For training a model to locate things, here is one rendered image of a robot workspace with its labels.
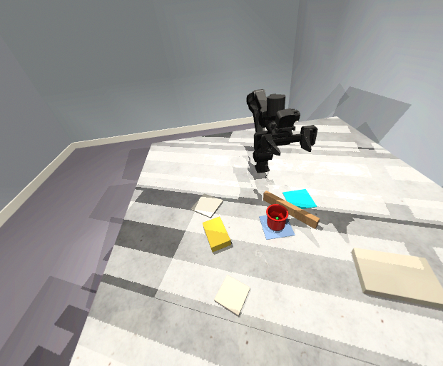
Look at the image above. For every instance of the brown wooden bar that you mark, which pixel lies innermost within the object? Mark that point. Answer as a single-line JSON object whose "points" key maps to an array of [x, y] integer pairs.
{"points": [[293, 210]]}

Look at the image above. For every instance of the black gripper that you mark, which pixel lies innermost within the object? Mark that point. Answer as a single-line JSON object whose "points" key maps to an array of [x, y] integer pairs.
{"points": [[268, 143]]}

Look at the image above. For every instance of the beige flat slab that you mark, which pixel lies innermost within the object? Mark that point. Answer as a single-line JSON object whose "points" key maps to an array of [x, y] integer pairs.
{"points": [[399, 277]]}

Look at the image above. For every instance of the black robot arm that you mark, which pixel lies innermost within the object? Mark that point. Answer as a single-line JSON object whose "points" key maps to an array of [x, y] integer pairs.
{"points": [[267, 110]]}

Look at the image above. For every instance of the yellow rectangular block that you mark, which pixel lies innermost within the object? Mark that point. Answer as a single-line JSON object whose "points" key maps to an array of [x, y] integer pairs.
{"points": [[216, 233]]}

